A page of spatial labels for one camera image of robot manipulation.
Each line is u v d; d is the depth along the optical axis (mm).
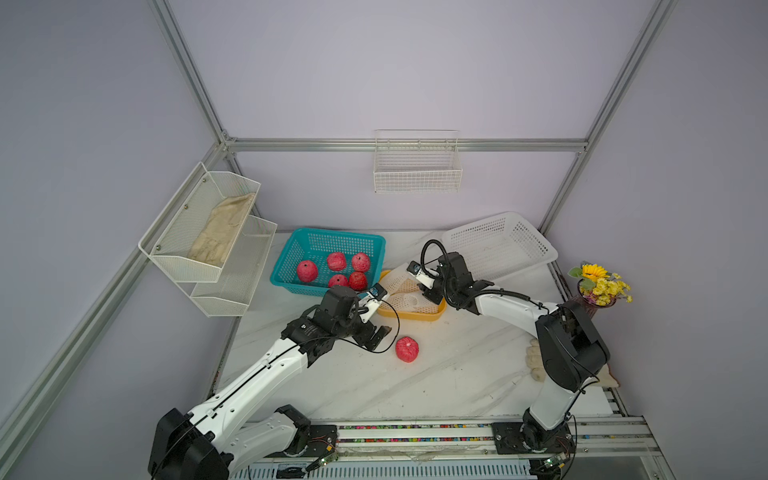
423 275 805
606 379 844
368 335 680
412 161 954
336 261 1041
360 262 1041
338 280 981
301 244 1081
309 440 727
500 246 1149
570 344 478
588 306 771
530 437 658
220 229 802
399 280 956
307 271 1010
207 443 385
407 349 837
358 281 990
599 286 745
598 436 762
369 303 667
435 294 831
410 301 886
